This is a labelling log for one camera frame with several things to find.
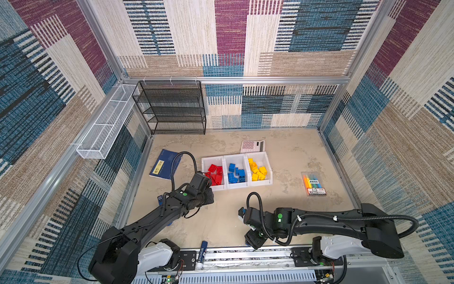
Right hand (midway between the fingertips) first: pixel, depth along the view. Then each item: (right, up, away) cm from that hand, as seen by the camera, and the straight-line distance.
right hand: (254, 240), depth 75 cm
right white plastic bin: (+8, +32, +28) cm, 43 cm away
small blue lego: (-9, +28, +24) cm, 38 cm away
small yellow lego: (+3, +29, +24) cm, 38 cm away
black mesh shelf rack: (-46, +63, +36) cm, 86 cm away
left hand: (-19, +17, +10) cm, 27 cm away
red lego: (-20, +27, +25) cm, 42 cm away
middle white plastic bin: (-4, +30, +26) cm, 40 cm away
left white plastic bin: (-16, +31, +21) cm, 41 cm away
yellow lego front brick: (+4, +26, +23) cm, 35 cm away
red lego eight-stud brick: (-17, +22, +17) cm, 33 cm away
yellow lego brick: (+7, +23, +21) cm, 32 cm away
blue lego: (-4, +25, +21) cm, 33 cm away
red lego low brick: (-16, +26, +23) cm, 39 cm away
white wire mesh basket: (-79, +42, +19) cm, 91 cm away
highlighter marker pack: (+33, +20, +19) cm, 43 cm away
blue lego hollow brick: (-4, +22, +20) cm, 30 cm away
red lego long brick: (-22, +24, +22) cm, 39 cm away
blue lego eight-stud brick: (-9, +22, +19) cm, 30 cm away
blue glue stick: (-21, -5, -1) cm, 22 cm away
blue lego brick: (-6, +26, +23) cm, 35 cm away
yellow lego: (+8, +26, +22) cm, 36 cm away
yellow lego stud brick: (+1, +31, +25) cm, 40 cm away
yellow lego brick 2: (+3, +23, +19) cm, 30 cm away
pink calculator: (+4, +39, +34) cm, 52 cm away
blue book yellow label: (-48, +27, +25) cm, 60 cm away
